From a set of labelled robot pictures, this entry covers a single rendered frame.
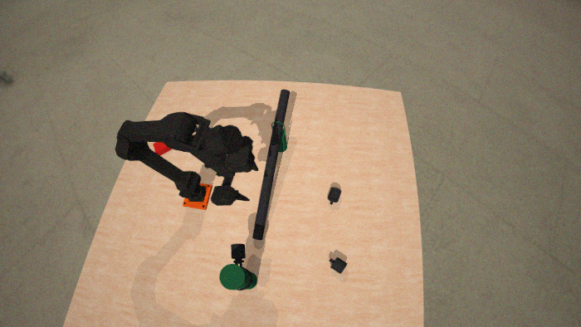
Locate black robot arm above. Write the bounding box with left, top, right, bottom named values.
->
left=115, top=112, right=255, bottom=202

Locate black cylindrical rod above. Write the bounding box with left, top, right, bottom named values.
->
left=252, top=90, right=290, bottom=240

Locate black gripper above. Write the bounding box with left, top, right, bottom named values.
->
left=204, top=136, right=253, bottom=206

